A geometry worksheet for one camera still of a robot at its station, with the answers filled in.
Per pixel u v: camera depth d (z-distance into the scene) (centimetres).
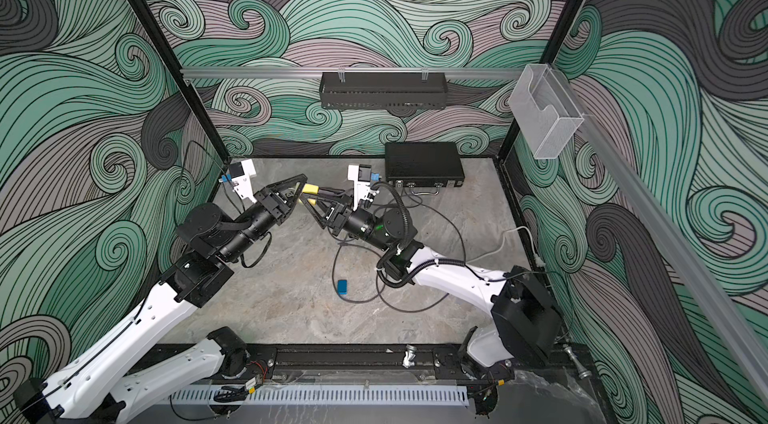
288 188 59
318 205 58
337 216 54
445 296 84
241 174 55
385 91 102
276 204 52
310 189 58
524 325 42
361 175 56
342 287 86
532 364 41
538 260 95
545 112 79
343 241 97
